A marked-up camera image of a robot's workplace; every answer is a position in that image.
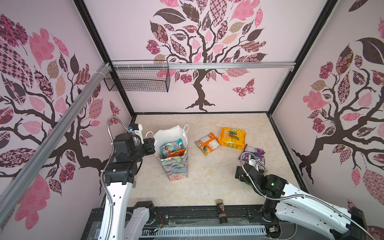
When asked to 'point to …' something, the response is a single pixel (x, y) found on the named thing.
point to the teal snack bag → (170, 147)
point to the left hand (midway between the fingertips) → (155, 142)
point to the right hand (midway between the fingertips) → (243, 168)
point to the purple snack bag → (250, 152)
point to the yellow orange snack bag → (232, 138)
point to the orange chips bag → (177, 153)
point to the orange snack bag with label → (208, 143)
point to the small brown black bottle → (222, 216)
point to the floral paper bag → (176, 168)
